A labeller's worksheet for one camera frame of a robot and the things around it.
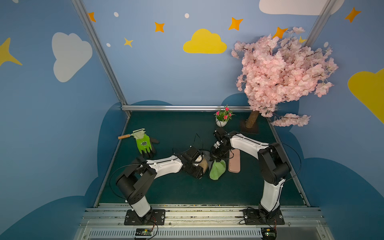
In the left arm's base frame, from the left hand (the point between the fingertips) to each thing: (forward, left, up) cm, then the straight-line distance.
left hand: (199, 170), depth 89 cm
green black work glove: (+19, +38, 0) cm, 43 cm away
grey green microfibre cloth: (0, -11, +4) cm, 11 cm away
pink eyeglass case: (+5, -22, +2) cm, 22 cm away
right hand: (+6, -7, +2) cm, 10 cm away
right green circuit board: (-30, -35, -4) cm, 46 cm away
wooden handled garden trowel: (+27, +45, -1) cm, 53 cm away
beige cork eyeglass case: (+3, -3, +1) cm, 5 cm away
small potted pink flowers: (+37, -17, +10) cm, 41 cm away
